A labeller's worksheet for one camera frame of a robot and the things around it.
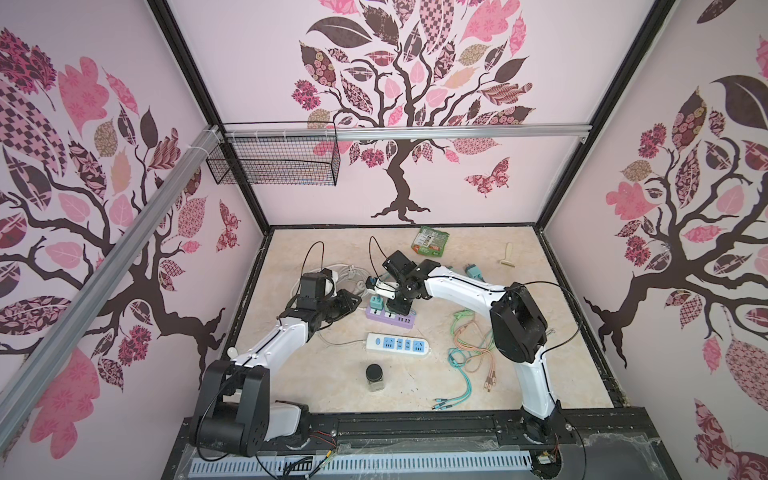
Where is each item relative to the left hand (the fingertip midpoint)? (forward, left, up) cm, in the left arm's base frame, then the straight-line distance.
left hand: (361, 303), depth 87 cm
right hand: (+5, -10, -4) cm, 12 cm away
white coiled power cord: (+16, +4, -8) cm, 18 cm away
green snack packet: (+32, -25, -8) cm, 41 cm away
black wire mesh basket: (+42, +28, +24) cm, 56 cm away
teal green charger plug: (+18, -39, -8) cm, 44 cm away
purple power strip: (-2, -12, -7) cm, 14 cm away
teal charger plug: (+1, -5, -3) cm, 6 cm away
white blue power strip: (-10, -11, -7) cm, 16 cm away
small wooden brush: (+27, -54, -8) cm, 61 cm away
